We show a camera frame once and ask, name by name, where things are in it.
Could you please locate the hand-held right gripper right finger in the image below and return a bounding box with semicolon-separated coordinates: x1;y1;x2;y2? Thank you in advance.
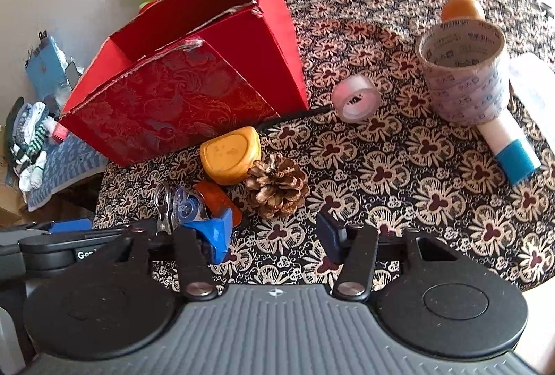
316;211;461;303

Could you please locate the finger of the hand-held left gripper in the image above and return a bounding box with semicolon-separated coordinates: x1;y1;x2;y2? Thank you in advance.
49;218;133;237

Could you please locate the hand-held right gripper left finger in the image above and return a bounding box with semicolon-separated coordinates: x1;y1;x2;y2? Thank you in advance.
125;209;236;303

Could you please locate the amber orange plastic piece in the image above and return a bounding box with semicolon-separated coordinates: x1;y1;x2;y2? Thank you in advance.
193;181;244;228

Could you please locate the metal key bunch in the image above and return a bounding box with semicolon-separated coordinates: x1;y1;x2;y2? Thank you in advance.
152;183;209;235

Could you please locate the brown pine cone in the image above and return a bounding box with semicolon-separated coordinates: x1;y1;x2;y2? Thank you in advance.
244;152;311;220

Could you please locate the yellow plastic case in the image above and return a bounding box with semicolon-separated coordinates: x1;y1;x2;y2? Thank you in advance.
200;126;262;186

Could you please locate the red patterned cardboard box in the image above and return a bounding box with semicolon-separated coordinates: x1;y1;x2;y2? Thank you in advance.
56;0;309;168

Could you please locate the small clear tape roll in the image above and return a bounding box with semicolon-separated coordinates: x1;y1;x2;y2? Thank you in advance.
332;74;382;124

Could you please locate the floral tablecloth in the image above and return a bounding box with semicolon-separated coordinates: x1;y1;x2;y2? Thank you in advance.
93;0;555;302

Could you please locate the red packet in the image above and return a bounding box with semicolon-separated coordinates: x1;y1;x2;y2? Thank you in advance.
50;119;70;142

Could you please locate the striped white green cloth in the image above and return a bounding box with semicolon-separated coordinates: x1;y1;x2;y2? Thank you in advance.
6;97;59;191

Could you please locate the small black framed device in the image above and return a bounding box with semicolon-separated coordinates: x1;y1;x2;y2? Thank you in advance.
63;63;83;92

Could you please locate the light blue box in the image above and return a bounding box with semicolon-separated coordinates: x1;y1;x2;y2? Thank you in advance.
25;30;83;98

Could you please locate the large printed tape roll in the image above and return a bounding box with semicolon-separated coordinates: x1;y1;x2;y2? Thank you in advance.
415;20;511;126

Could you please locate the white tube with blue label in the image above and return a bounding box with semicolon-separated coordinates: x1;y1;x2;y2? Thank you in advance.
477;110;542;187

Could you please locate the clear plastic wrapper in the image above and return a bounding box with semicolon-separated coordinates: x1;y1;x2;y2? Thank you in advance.
507;53;555;116

